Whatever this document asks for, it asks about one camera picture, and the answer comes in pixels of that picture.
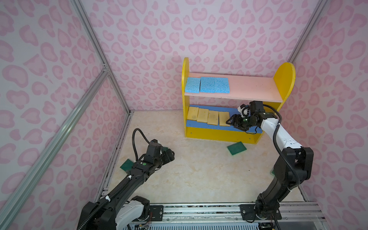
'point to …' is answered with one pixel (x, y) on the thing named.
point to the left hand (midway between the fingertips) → (170, 153)
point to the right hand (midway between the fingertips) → (231, 121)
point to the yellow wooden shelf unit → (209, 99)
